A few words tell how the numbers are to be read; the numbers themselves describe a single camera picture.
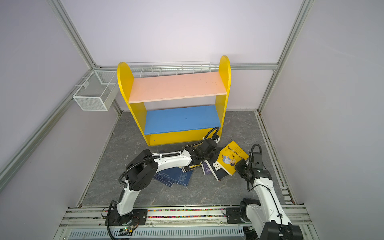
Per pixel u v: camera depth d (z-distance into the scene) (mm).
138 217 737
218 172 829
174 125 933
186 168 841
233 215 747
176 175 841
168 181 831
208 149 698
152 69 938
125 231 723
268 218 426
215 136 788
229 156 897
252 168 638
